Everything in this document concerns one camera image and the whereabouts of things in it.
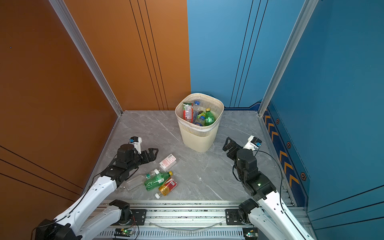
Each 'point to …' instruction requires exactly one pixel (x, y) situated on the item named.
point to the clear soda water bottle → (196, 109)
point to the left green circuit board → (123, 232)
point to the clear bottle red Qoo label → (188, 112)
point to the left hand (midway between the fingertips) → (153, 150)
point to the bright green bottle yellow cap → (203, 114)
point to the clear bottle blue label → (201, 121)
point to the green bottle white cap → (157, 180)
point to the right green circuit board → (250, 233)
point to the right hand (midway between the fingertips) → (230, 142)
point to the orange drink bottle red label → (165, 189)
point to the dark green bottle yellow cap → (209, 118)
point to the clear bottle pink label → (168, 162)
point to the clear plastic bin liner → (208, 102)
